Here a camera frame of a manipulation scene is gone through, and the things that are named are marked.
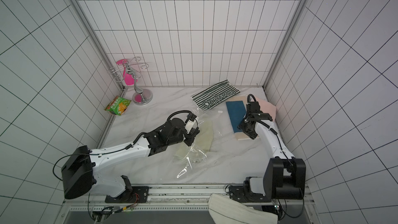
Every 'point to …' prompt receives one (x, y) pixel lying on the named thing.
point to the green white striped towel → (215, 94)
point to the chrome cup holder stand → (142, 97)
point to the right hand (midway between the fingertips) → (243, 127)
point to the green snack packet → (117, 105)
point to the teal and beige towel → (236, 106)
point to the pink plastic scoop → (129, 78)
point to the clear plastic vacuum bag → (210, 117)
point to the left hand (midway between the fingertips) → (195, 133)
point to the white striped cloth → (225, 210)
